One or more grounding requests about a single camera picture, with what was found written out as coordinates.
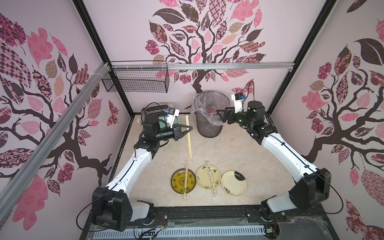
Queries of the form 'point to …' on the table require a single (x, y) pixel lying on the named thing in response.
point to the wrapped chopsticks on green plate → (185, 180)
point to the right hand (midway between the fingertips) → (223, 108)
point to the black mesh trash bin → (207, 129)
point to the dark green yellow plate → (177, 180)
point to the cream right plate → (232, 186)
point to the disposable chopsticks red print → (189, 137)
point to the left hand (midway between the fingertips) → (192, 131)
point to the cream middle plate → (203, 178)
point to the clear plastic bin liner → (206, 103)
